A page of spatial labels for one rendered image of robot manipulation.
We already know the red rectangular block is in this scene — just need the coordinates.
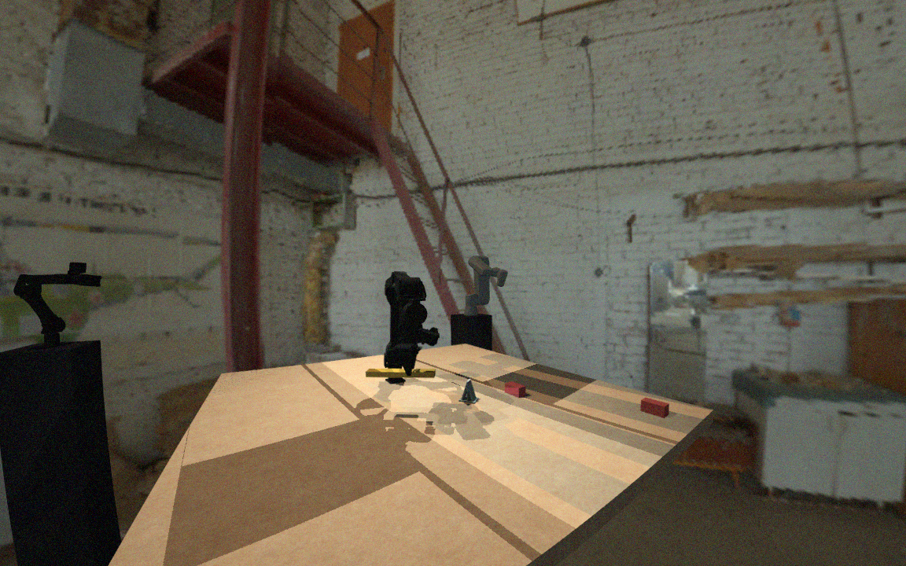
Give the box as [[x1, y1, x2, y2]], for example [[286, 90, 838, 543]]
[[505, 382, 526, 398], [640, 397, 669, 418]]

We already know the yellow bar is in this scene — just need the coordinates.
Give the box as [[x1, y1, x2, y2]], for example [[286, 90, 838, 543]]
[[366, 369, 436, 378]]

